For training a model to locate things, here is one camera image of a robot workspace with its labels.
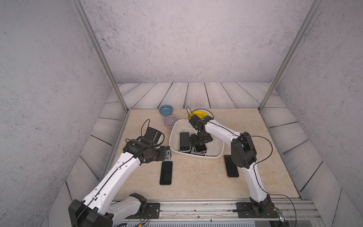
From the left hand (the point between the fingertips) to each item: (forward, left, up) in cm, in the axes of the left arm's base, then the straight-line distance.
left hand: (167, 155), depth 75 cm
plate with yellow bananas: (+41, -22, -12) cm, 48 cm away
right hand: (+15, -19, -13) cm, 28 cm away
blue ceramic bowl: (+49, +6, -15) cm, 51 cm away
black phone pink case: (+11, -19, -14) cm, 26 cm away
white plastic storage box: (+13, -30, -16) cm, 37 cm away
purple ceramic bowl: (+36, +1, -13) cm, 39 cm away
